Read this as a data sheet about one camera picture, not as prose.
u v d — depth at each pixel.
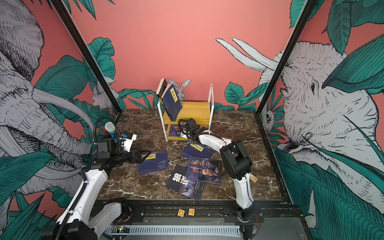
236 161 0.52
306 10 0.70
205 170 0.88
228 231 0.70
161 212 0.76
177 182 0.84
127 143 0.70
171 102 0.83
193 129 0.76
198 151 0.98
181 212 0.73
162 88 0.79
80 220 0.40
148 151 0.74
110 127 0.80
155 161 0.93
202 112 0.90
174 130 1.01
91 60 0.89
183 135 0.88
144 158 0.72
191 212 0.75
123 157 0.66
